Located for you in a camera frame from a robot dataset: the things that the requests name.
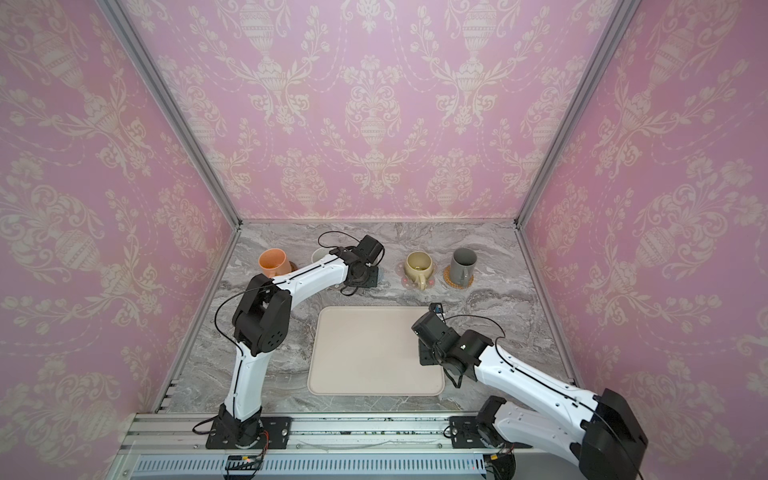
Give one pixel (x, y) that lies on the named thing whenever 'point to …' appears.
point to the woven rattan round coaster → (447, 278)
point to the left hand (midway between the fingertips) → (370, 280)
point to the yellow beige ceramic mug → (418, 266)
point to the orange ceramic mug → (274, 262)
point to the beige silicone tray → (369, 350)
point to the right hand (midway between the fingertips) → (428, 347)
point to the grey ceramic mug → (462, 266)
